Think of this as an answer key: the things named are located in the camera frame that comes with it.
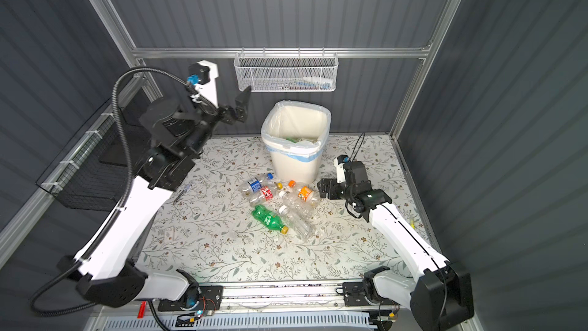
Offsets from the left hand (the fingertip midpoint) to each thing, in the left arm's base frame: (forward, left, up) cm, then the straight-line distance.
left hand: (230, 81), depth 55 cm
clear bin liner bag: (+27, -18, -41) cm, 52 cm away
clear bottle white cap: (-13, -17, -52) cm, 57 cm away
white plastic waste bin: (+5, -12, -42) cm, 44 cm away
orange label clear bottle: (-2, -20, -51) cm, 54 cm away
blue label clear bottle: (+4, +1, -51) cm, 51 cm away
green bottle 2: (-12, -5, -51) cm, 52 cm away
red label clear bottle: (-1, -4, -51) cm, 51 cm away
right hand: (-6, -29, -39) cm, 49 cm away
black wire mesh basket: (-5, +48, -28) cm, 56 cm away
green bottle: (+23, -17, -44) cm, 53 cm away
